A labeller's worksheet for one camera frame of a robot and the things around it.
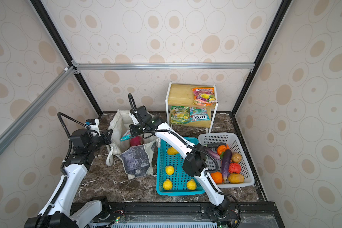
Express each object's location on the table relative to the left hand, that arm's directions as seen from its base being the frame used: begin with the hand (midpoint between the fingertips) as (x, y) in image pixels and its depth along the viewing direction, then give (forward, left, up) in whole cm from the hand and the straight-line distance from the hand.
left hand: (114, 128), depth 76 cm
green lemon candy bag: (+16, -36, -7) cm, 40 cm away
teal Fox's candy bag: (+18, -49, -9) cm, 53 cm away
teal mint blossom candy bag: (-1, -5, -7) cm, 9 cm away
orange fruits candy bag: (+15, -49, +9) cm, 52 cm away
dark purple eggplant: (-12, -63, -19) cm, 67 cm away
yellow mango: (-3, -31, -22) cm, 38 cm away
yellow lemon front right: (-23, -42, -21) cm, 53 cm away
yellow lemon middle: (-15, -30, -21) cm, 39 cm away
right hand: (+2, -7, -5) cm, 9 cm away
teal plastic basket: (-19, -31, -26) cm, 45 cm away
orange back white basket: (-1, -63, -21) cm, 67 cm away
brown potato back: (-10, -68, -15) cm, 71 cm away
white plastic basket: (+6, -71, -20) cm, 74 cm away
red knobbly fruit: (-14, -68, -19) cm, 72 cm away
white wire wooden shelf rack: (+12, -42, +6) cm, 44 cm away
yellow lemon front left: (-23, -29, -22) cm, 43 cm away
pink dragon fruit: (+3, -8, -18) cm, 19 cm away
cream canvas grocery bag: (-14, -12, -10) cm, 21 cm away
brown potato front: (-20, -67, -20) cm, 73 cm away
